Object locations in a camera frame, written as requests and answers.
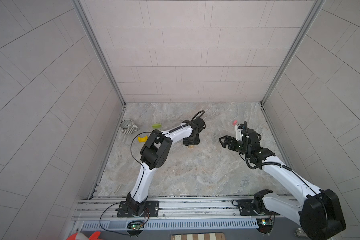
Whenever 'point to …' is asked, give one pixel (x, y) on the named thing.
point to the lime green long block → (157, 126)
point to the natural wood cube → (191, 146)
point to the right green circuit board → (265, 225)
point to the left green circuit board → (136, 226)
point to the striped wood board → (211, 236)
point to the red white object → (80, 236)
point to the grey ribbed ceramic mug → (127, 127)
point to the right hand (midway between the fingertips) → (223, 140)
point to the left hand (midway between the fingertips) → (197, 141)
